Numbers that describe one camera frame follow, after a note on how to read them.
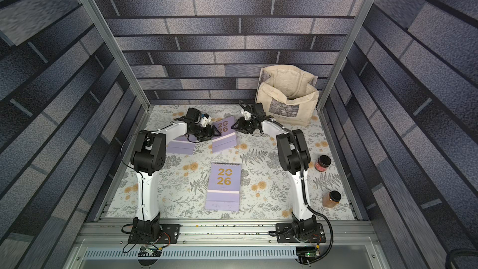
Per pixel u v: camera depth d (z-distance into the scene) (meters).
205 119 0.98
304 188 0.61
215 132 0.95
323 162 0.86
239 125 0.94
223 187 0.83
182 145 1.00
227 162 0.95
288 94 1.11
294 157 0.59
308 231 0.67
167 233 0.73
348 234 0.76
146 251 0.71
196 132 0.90
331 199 0.74
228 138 1.00
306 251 0.70
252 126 0.89
